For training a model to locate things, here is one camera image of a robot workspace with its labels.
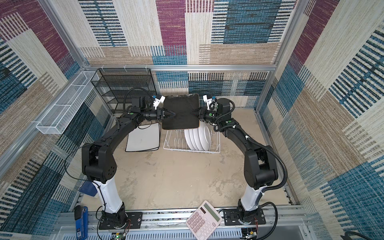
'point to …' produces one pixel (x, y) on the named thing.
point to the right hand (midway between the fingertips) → (189, 113)
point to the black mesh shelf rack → (113, 83)
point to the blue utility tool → (82, 225)
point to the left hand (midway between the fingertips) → (175, 113)
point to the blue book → (88, 187)
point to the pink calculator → (204, 222)
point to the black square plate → (183, 106)
